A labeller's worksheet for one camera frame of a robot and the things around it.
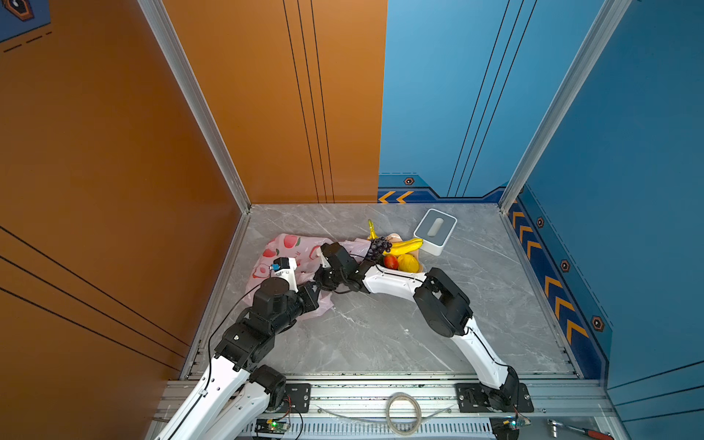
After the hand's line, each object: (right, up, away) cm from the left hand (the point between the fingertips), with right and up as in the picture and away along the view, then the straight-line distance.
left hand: (324, 280), depth 73 cm
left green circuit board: (-14, -38, -2) cm, 40 cm away
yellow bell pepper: (+25, +3, +19) cm, 32 cm away
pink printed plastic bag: (-9, +7, +21) cm, 23 cm away
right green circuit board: (+48, -38, -2) cm, 61 cm away
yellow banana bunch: (+22, +7, +22) cm, 32 cm away
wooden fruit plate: (+23, +11, +30) cm, 39 cm away
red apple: (+20, +3, +17) cm, 26 cm away
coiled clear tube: (+21, -36, -1) cm, 41 cm away
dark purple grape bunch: (+16, +8, +19) cm, 26 cm away
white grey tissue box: (+39, +14, +36) cm, 55 cm away
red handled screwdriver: (+69, -38, -3) cm, 79 cm away
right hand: (-9, -3, +16) cm, 19 cm away
